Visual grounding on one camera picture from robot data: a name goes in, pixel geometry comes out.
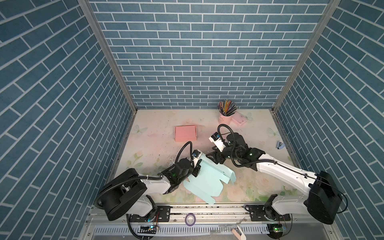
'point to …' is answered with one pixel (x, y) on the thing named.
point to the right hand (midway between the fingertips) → (208, 150)
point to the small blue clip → (280, 145)
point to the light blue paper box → (207, 183)
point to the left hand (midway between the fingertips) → (201, 160)
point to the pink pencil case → (238, 119)
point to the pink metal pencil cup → (224, 119)
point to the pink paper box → (185, 133)
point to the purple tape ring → (194, 221)
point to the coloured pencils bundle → (227, 107)
